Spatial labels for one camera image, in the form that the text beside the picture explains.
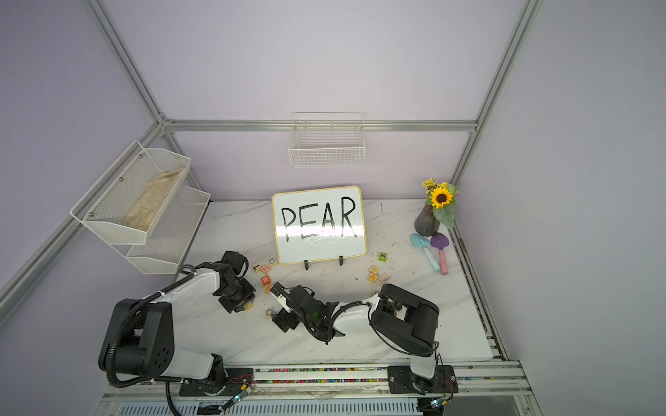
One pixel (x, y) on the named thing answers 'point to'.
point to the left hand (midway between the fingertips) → (251, 304)
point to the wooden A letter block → (373, 277)
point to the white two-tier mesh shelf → (166, 246)
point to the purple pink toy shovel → (440, 241)
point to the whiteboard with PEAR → (319, 224)
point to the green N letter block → (382, 256)
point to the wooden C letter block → (268, 311)
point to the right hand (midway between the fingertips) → (276, 308)
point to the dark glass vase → (426, 223)
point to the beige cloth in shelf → (151, 202)
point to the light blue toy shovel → (420, 241)
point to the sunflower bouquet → (441, 197)
